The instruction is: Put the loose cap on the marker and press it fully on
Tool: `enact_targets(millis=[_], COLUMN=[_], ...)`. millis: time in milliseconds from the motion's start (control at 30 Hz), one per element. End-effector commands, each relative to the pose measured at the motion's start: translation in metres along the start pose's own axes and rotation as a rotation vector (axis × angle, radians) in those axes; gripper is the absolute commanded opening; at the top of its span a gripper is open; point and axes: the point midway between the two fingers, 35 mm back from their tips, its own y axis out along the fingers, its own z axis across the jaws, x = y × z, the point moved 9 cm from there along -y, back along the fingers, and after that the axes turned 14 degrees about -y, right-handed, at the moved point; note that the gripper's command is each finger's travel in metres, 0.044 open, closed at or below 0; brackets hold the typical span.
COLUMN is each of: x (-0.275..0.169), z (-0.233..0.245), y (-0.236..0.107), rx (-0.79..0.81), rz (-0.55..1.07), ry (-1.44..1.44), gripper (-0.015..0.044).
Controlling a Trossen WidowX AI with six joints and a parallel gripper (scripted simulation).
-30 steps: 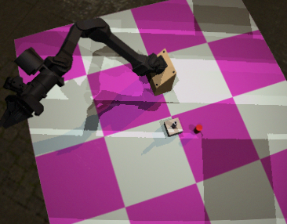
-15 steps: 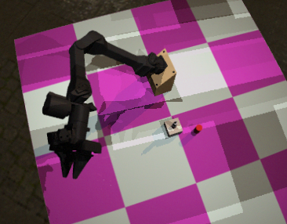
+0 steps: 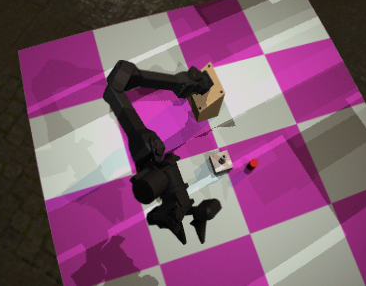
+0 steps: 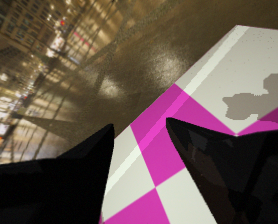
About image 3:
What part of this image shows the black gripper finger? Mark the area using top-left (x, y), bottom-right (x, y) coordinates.
top-left (190, 219), bottom-right (207, 244)
top-left (170, 222), bottom-right (187, 245)

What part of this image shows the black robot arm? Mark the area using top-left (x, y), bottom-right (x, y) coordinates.
top-left (103, 60), bottom-right (214, 230)

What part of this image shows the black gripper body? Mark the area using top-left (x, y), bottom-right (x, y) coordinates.
top-left (146, 181), bottom-right (222, 226)

